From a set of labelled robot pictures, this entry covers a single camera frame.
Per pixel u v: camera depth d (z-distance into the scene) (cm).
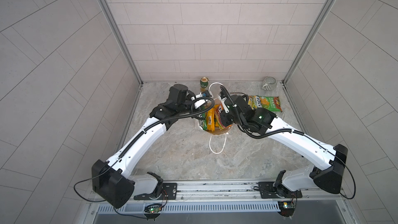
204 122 79
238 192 73
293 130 44
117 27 87
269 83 114
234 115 53
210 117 81
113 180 36
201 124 81
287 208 69
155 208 64
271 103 102
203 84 104
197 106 61
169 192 71
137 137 44
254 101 102
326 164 39
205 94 59
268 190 71
